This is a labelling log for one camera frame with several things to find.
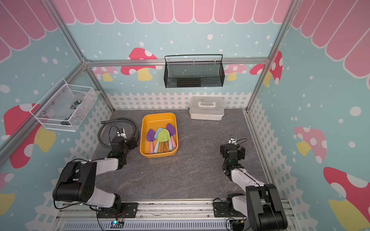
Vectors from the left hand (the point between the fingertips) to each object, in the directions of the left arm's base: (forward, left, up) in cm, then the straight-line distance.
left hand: (129, 139), depth 94 cm
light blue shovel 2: (+5, -16, -4) cm, 17 cm away
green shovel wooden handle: (+5, -21, -4) cm, 22 cm away
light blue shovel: (-4, -27, -4) cm, 28 cm away
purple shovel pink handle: (+6, -12, -6) cm, 15 cm away
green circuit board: (-45, -3, -9) cm, 46 cm away
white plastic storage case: (+26, -52, +6) cm, 59 cm away
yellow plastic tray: (+20, -13, -5) cm, 24 cm away
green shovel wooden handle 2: (0, -24, -4) cm, 25 cm away
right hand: (-4, -67, +2) cm, 68 cm away
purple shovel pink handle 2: (+11, -27, -5) cm, 30 cm away
